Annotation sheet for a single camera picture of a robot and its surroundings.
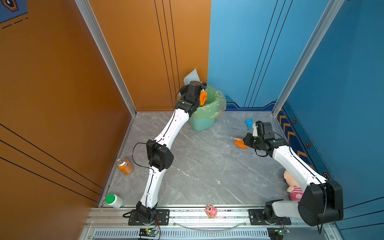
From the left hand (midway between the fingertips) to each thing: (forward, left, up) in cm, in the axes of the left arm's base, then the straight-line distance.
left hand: (182, 85), depth 85 cm
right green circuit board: (-65, -48, -37) cm, 89 cm away
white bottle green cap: (-54, +30, -28) cm, 68 cm away
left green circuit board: (-66, +14, -37) cm, 77 cm away
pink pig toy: (-57, -16, -33) cm, 68 cm away
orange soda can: (-37, +31, -26) cm, 55 cm away
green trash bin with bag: (-7, -14, -19) cm, 25 cm away
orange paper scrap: (+1, -12, -9) cm, 15 cm away
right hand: (-22, -36, -20) cm, 47 cm away
